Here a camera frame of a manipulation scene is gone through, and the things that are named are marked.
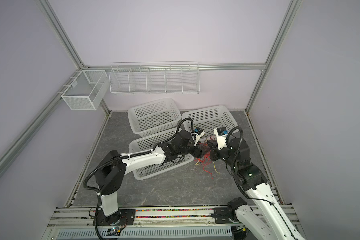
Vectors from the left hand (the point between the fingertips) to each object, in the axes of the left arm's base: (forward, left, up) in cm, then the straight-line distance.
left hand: (206, 148), depth 81 cm
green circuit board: (-33, +49, -18) cm, 61 cm away
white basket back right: (+34, -10, -14) cm, 38 cm away
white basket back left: (+39, +34, -15) cm, 54 cm away
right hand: (-3, 0, +11) cm, 12 cm away
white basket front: (+12, +35, -11) cm, 39 cm away
